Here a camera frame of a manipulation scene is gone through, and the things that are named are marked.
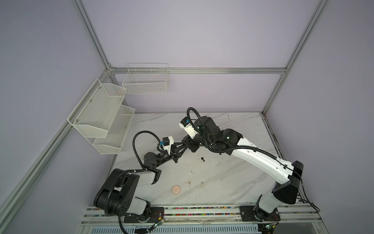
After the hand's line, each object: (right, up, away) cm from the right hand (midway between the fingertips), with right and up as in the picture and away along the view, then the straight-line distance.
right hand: (180, 142), depth 68 cm
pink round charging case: (-3, -28, +12) cm, 30 cm away
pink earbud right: (+11, -26, +15) cm, 32 cm away
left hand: (+3, -2, +7) cm, 8 cm away
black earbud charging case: (+3, +1, -2) cm, 3 cm away
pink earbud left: (+4, -25, +15) cm, 30 cm away
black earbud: (+12, -13, +26) cm, 32 cm away
